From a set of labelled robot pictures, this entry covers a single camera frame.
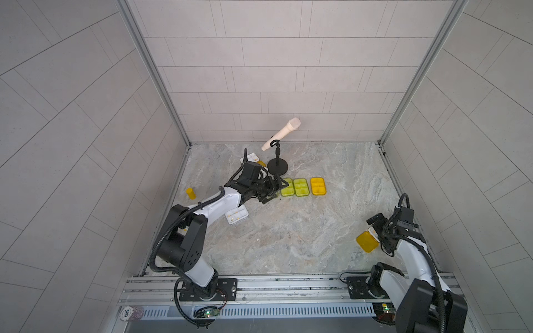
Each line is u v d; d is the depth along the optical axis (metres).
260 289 0.72
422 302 0.41
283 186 0.77
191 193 0.92
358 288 0.71
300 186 0.97
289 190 0.96
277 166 1.05
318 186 0.99
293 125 0.84
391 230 0.63
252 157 1.08
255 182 0.73
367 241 0.82
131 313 0.62
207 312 0.65
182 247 0.43
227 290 0.71
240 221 0.87
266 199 0.81
